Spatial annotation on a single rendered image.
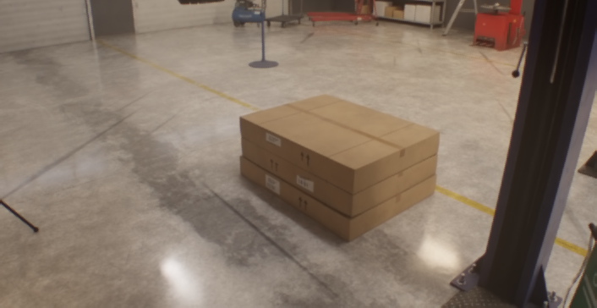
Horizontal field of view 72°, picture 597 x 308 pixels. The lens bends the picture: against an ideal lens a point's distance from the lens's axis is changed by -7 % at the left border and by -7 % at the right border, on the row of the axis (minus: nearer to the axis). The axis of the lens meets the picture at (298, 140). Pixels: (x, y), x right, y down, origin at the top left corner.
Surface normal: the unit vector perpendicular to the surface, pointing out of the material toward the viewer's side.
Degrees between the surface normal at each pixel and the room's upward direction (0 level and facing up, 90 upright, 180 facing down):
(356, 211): 96
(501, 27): 90
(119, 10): 90
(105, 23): 90
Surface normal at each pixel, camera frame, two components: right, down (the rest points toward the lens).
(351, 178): -0.75, 0.24
